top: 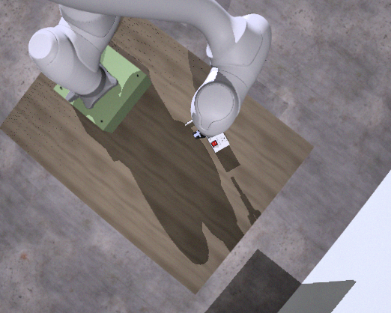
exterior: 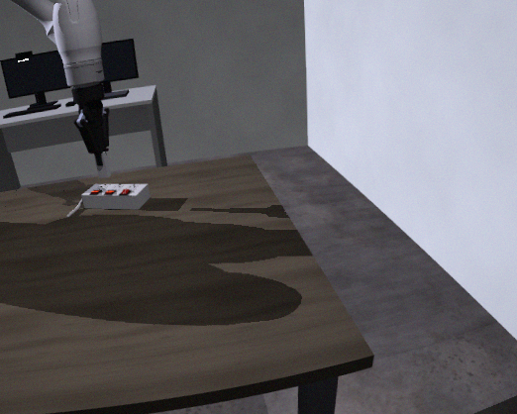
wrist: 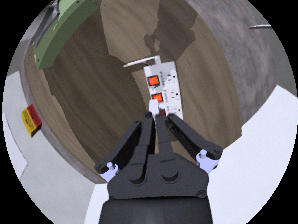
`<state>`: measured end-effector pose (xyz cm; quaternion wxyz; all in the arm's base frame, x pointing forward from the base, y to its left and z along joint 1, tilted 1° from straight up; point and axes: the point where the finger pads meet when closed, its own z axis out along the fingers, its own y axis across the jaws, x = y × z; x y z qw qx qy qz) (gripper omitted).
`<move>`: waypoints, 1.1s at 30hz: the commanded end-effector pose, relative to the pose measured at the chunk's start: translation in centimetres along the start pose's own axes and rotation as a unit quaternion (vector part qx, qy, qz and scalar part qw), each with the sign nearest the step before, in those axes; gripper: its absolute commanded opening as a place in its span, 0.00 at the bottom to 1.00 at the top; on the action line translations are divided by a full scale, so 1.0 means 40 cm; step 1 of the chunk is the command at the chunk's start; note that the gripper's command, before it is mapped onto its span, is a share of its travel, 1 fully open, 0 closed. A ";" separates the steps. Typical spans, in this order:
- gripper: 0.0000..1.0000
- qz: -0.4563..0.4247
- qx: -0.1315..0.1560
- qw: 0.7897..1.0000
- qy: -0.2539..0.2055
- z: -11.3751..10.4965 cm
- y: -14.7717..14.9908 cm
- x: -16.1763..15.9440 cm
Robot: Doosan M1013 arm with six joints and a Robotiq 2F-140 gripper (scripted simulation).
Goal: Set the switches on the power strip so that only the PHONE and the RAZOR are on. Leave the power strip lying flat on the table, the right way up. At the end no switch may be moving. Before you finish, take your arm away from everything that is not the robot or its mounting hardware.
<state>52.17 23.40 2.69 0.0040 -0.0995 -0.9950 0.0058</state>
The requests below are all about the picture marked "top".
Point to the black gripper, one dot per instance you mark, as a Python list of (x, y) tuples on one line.
[(198, 135)]

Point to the white power strip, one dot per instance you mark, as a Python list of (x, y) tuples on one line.
[(217, 142)]

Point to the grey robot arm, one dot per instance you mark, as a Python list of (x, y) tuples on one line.
[(236, 46)]

